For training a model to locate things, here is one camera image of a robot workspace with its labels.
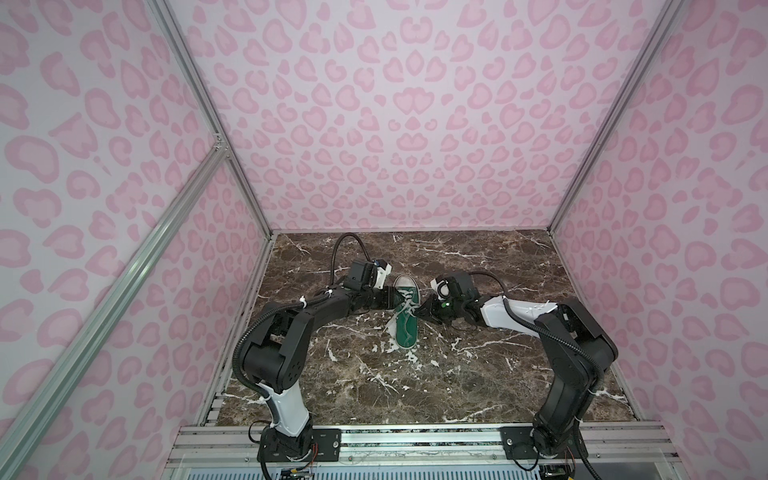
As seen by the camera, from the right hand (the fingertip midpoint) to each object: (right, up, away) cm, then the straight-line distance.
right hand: (416, 311), depth 89 cm
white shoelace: (-2, +1, +4) cm, 4 cm away
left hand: (-4, +5, +3) cm, 7 cm away
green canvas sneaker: (-4, -5, +1) cm, 6 cm away
